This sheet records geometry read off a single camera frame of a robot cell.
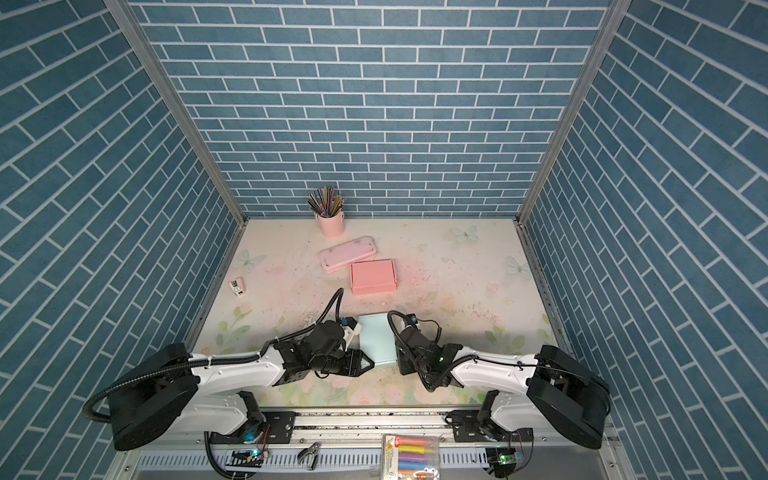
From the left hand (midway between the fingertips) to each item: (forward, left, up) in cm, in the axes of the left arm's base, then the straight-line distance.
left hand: (370, 369), depth 80 cm
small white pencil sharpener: (+27, +46, -2) cm, 53 cm away
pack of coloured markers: (-20, -10, -2) cm, 22 cm away
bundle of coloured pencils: (+57, +18, +10) cm, 60 cm away
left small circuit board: (-19, +30, -6) cm, 36 cm away
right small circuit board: (-20, -32, -3) cm, 38 cm away
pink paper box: (+30, 0, 0) cm, 30 cm away
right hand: (+4, -7, -2) cm, 8 cm away
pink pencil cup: (+52, +16, +2) cm, 54 cm away
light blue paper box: (+9, -2, -1) cm, 9 cm away
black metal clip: (-18, +14, -3) cm, 23 cm away
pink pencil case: (+42, +10, -1) cm, 43 cm away
